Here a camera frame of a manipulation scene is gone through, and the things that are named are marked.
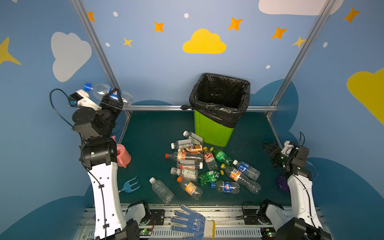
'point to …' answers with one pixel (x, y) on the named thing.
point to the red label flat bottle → (182, 167)
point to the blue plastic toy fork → (127, 186)
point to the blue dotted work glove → (197, 225)
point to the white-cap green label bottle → (192, 175)
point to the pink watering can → (123, 156)
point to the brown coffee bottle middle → (196, 148)
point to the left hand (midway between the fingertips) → (120, 91)
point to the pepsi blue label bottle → (221, 186)
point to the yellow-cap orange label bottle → (252, 186)
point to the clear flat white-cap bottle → (182, 144)
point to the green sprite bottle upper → (222, 156)
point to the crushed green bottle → (209, 177)
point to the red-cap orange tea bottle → (192, 156)
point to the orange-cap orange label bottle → (195, 192)
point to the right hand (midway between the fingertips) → (268, 147)
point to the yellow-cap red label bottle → (210, 160)
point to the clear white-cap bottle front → (160, 188)
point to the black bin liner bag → (221, 100)
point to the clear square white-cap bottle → (192, 135)
